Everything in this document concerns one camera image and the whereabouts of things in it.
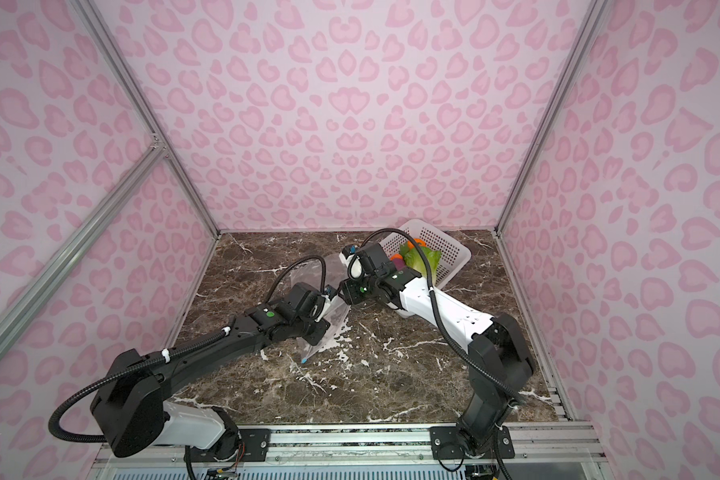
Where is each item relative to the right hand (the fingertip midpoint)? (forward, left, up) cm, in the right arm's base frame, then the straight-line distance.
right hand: (346, 286), depth 82 cm
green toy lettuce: (+15, -20, -8) cm, 26 cm away
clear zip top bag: (-5, +3, -4) cm, 7 cm away
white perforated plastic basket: (+22, -35, -12) cm, 43 cm away
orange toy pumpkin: (+1, -18, +17) cm, 25 cm away
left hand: (-6, +6, -7) cm, 11 cm away
